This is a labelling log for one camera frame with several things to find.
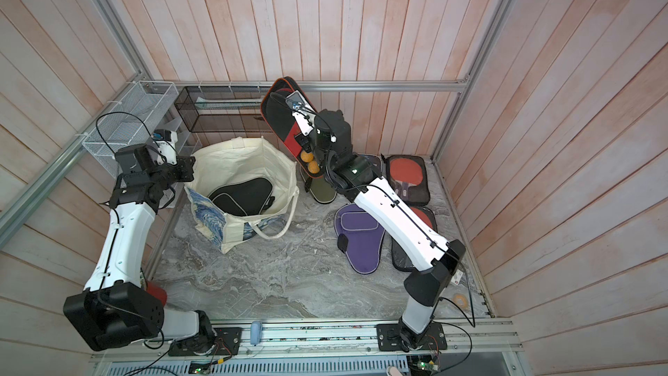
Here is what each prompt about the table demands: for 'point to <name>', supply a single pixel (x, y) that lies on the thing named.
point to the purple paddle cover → (360, 237)
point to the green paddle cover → (321, 189)
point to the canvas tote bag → (234, 161)
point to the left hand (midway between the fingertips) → (195, 161)
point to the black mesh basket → (222, 110)
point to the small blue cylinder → (256, 332)
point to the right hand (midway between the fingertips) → (308, 110)
